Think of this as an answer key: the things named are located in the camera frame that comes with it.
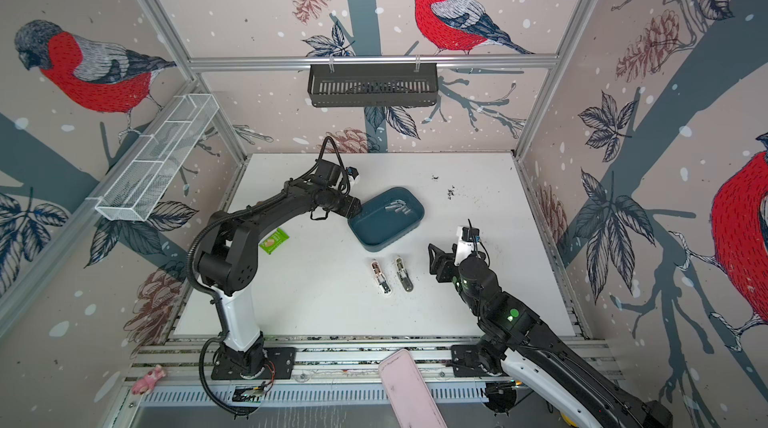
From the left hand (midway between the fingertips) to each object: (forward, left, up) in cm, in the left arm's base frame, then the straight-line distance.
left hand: (353, 204), depth 95 cm
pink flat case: (-49, -16, -9) cm, 52 cm away
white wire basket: (0, +51, +22) cm, 55 cm away
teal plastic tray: (0, -11, -8) cm, 14 cm away
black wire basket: (+39, -6, +19) cm, 44 cm away
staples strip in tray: (+5, -15, -9) cm, 18 cm away
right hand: (-20, -24, +8) cm, 32 cm away
